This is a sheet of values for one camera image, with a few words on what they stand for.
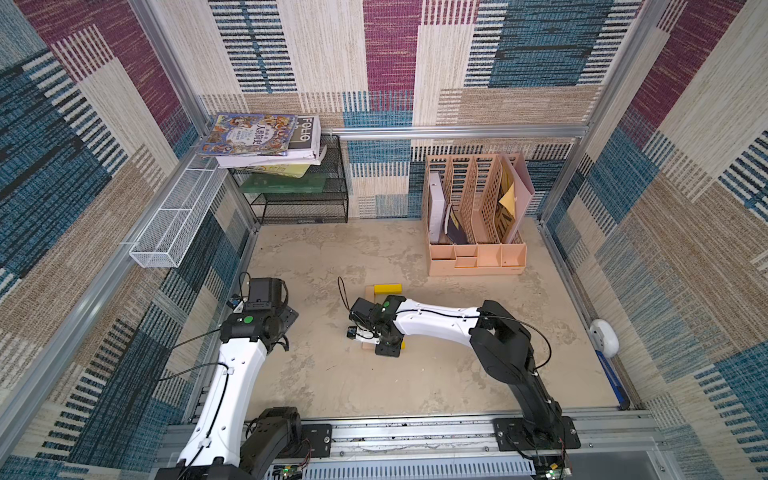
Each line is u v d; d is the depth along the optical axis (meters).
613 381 0.83
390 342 0.76
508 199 0.91
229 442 0.40
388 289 1.02
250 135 0.81
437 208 1.02
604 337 0.87
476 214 1.22
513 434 0.74
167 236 0.71
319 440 0.73
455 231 1.08
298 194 1.15
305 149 0.80
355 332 0.81
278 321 0.70
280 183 0.95
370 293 0.99
